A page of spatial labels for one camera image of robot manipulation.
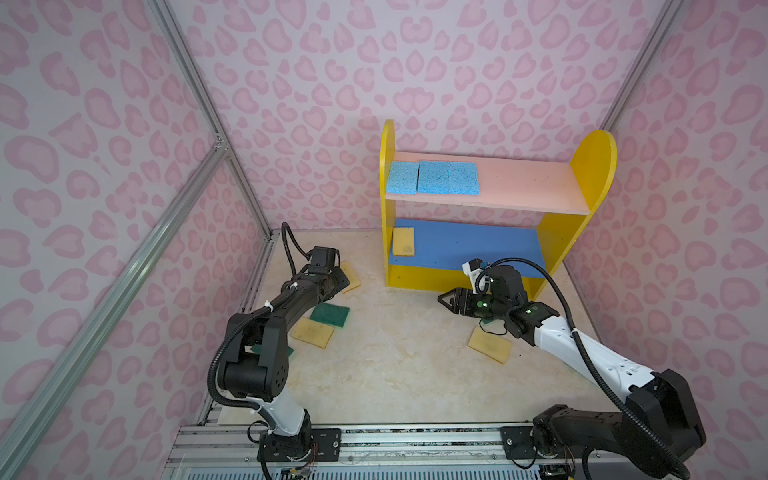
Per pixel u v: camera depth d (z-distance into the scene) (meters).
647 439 0.38
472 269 0.75
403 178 0.75
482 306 0.70
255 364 0.46
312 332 0.92
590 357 0.47
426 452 0.73
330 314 0.95
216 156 0.88
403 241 0.97
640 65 0.77
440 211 1.18
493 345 0.88
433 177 0.75
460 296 0.72
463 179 0.75
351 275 1.07
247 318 0.49
